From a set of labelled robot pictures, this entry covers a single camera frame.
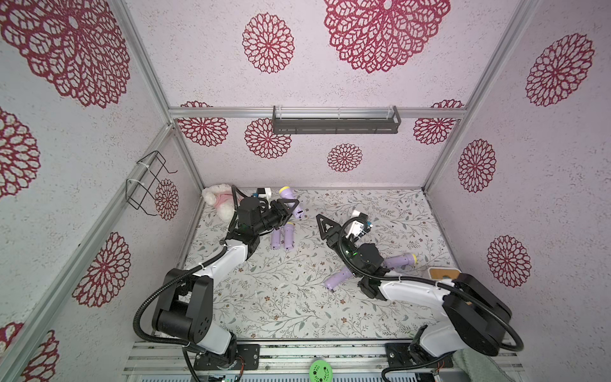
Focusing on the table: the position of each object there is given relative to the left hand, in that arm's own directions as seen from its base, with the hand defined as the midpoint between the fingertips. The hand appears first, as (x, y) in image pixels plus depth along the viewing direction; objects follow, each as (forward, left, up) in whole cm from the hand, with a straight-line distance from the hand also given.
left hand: (299, 204), depth 81 cm
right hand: (-9, -6, +5) cm, 12 cm away
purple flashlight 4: (-10, -39, -23) cm, 46 cm away
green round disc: (-46, -6, -19) cm, 50 cm away
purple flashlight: (+3, +5, +2) cm, 6 cm away
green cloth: (-45, -54, -22) cm, 74 cm away
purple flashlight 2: (0, +11, -23) cm, 25 cm away
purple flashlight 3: (+6, +5, -23) cm, 24 cm away
